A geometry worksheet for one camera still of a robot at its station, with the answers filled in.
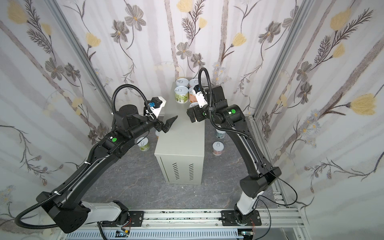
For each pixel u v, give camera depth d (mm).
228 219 732
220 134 1041
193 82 824
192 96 768
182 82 819
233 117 467
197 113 606
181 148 616
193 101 782
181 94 765
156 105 503
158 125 567
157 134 590
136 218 738
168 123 580
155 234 702
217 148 954
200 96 597
